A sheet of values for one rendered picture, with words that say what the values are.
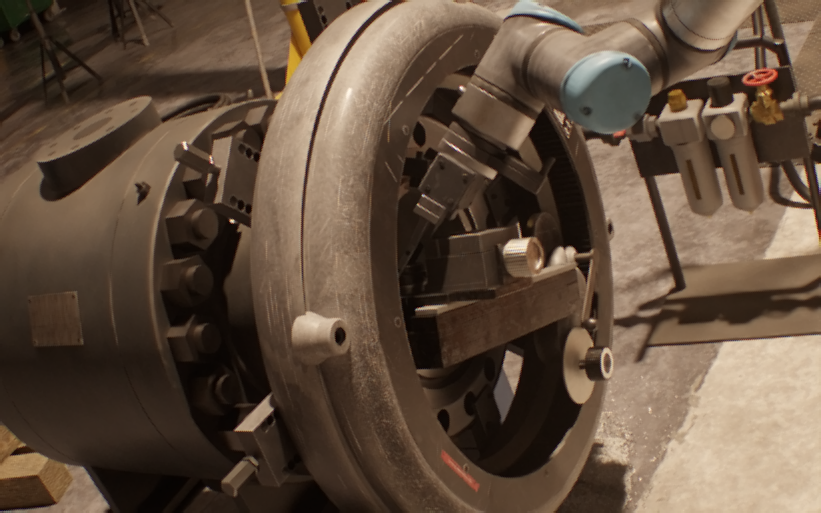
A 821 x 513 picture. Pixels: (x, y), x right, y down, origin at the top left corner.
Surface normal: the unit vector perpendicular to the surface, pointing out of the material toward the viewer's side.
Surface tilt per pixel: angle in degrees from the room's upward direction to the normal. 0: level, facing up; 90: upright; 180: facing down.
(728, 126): 90
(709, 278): 0
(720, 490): 0
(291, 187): 44
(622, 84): 101
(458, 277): 65
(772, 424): 0
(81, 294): 55
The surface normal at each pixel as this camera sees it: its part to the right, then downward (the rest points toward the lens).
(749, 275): -0.36, -0.84
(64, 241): -0.55, -0.30
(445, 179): -0.18, 0.08
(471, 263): -0.53, 0.12
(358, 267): 0.65, -0.09
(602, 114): 0.37, 0.45
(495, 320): 0.83, -0.09
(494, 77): -0.43, -0.07
